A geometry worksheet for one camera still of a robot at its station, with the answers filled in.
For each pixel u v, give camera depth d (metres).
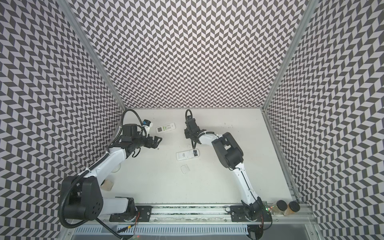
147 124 0.77
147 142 0.77
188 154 0.93
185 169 0.88
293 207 0.69
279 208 0.68
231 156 0.59
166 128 1.05
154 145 0.79
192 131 0.84
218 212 0.75
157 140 0.79
